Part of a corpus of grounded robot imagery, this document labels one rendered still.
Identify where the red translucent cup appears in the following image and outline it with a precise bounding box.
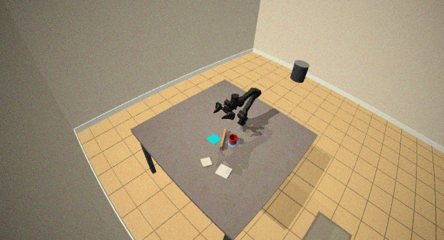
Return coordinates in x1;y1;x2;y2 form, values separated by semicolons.
229;134;238;145

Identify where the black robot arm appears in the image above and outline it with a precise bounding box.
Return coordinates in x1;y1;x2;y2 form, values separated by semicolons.
224;88;261;126

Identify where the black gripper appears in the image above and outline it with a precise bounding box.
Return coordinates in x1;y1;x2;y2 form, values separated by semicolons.
213;102;235;120

